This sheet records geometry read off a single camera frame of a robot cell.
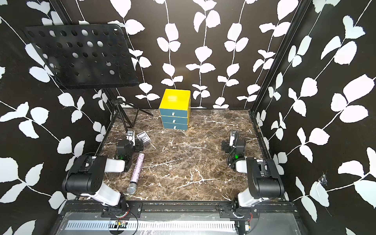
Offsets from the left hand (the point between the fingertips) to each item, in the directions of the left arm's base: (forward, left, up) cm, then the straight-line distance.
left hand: (134, 136), depth 95 cm
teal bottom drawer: (+10, -26, -3) cm, 28 cm away
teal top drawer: (+10, -27, +11) cm, 31 cm away
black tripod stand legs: (+13, +8, +19) cm, 24 cm away
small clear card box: (+4, -4, -5) cm, 8 cm away
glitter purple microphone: (-15, -4, -4) cm, 16 cm away
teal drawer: (+10, -27, +4) cm, 29 cm away
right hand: (-3, -64, 0) cm, 64 cm away
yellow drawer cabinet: (+12, -27, +13) cm, 33 cm away
